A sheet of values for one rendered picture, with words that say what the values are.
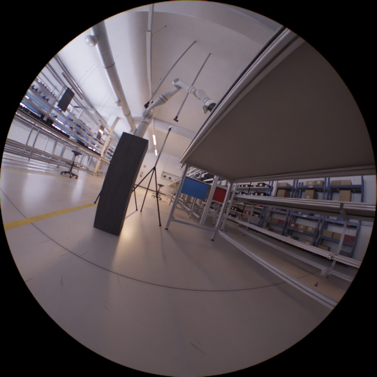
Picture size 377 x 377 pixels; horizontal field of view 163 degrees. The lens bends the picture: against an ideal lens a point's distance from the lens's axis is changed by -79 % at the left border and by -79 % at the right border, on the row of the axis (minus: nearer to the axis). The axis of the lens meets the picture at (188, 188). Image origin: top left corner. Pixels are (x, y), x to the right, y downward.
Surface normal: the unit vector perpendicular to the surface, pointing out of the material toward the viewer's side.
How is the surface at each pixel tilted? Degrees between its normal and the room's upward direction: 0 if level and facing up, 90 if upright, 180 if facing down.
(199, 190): 90
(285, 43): 180
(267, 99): 180
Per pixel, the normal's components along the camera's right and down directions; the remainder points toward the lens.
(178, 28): -0.31, 0.95
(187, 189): 0.20, 0.00
